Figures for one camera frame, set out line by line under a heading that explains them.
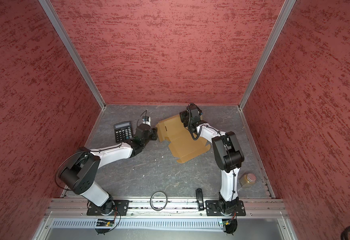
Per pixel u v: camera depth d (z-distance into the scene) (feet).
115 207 2.42
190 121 2.51
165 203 2.49
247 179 2.44
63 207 2.49
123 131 3.38
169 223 2.33
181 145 3.21
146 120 2.61
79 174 1.48
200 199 2.43
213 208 2.43
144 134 2.30
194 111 2.50
